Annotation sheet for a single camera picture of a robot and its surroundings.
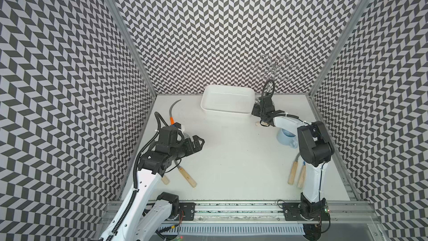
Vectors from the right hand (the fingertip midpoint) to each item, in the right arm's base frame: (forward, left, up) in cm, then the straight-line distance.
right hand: (258, 109), depth 102 cm
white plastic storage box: (+12, +18, -4) cm, 22 cm away
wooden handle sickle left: (-41, +37, -5) cm, 56 cm away
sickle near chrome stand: (-14, +1, +6) cm, 15 cm away
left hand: (-30, +34, +12) cm, 47 cm away
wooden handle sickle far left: (-40, +50, -5) cm, 64 cm away
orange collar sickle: (-2, +55, -6) cm, 55 cm away
